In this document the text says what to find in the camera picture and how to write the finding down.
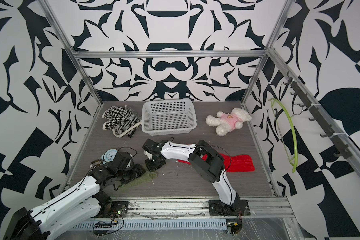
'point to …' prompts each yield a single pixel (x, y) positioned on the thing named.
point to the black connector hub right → (234, 227)
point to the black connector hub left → (103, 225)
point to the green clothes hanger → (289, 118)
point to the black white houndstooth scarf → (122, 120)
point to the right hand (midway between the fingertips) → (150, 167)
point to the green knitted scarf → (146, 177)
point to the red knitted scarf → (236, 163)
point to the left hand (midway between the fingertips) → (142, 170)
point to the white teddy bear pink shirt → (226, 122)
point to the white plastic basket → (168, 117)
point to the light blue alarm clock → (109, 155)
